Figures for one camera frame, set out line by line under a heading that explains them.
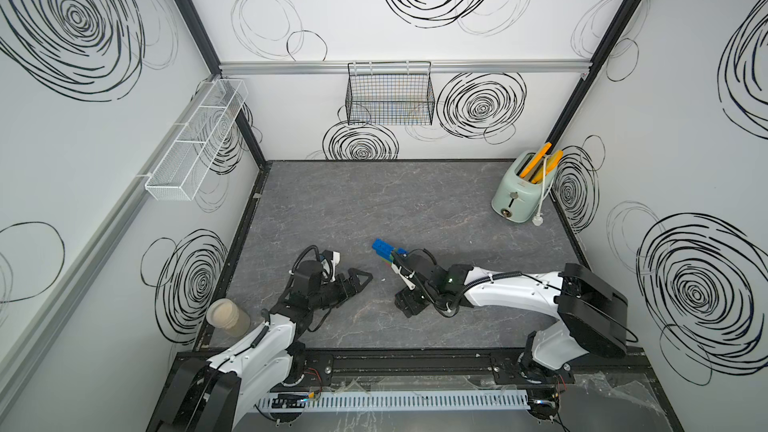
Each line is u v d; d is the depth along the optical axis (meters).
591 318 0.43
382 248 0.88
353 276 0.75
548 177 0.94
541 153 0.94
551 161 0.91
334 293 0.74
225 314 0.72
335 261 0.80
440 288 0.63
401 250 0.86
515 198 0.93
